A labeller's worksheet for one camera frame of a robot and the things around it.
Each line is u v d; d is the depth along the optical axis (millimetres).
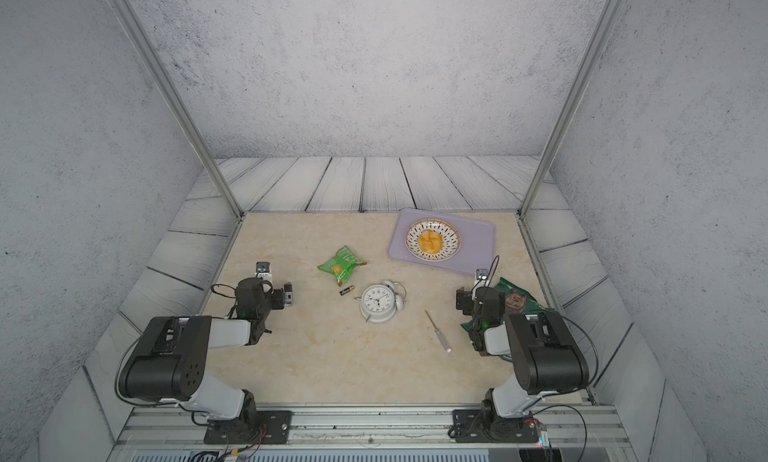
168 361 456
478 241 1136
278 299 859
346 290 984
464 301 863
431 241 1078
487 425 659
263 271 828
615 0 711
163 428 742
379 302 912
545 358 448
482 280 808
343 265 993
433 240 1078
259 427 715
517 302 933
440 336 885
